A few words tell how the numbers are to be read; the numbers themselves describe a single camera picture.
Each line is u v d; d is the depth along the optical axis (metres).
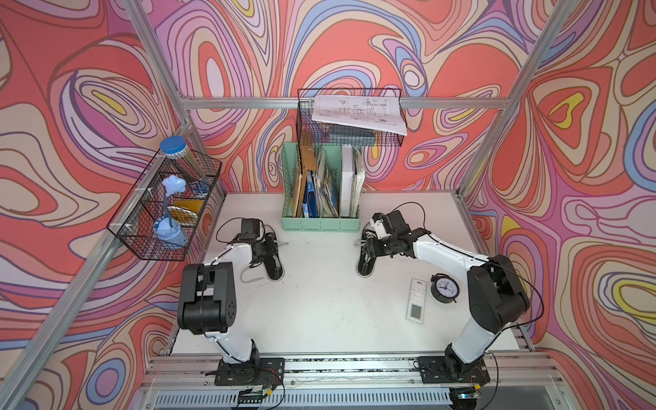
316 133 1.01
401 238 0.69
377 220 0.84
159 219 0.66
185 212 0.70
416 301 0.86
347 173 0.91
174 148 0.69
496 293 0.47
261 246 0.84
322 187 0.93
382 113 0.84
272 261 0.93
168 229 0.66
